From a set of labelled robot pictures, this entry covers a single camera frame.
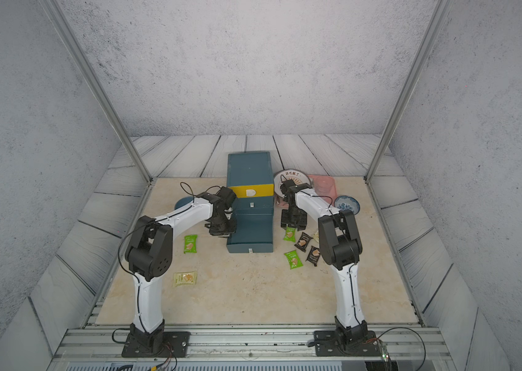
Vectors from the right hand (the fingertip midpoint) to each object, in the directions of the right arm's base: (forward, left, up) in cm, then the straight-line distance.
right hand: (291, 226), depth 98 cm
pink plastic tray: (+21, -17, +2) cm, 27 cm away
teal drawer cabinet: (+11, +16, +18) cm, 27 cm away
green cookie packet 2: (-2, +1, -3) cm, 4 cm away
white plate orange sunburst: (+31, -5, 0) cm, 31 cm away
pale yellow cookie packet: (-22, +40, -2) cm, 46 cm away
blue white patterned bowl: (+14, -26, -2) cm, 30 cm away
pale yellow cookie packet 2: (-3, -10, -4) cm, 12 cm away
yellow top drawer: (+6, +15, +16) cm, 23 cm away
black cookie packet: (-6, -5, -3) cm, 8 cm away
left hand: (-5, +23, 0) cm, 23 cm away
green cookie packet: (-14, 0, -3) cm, 14 cm away
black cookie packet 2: (-12, -8, -3) cm, 15 cm away
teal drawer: (-4, +16, 0) cm, 16 cm away
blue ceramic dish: (+13, +49, +1) cm, 51 cm away
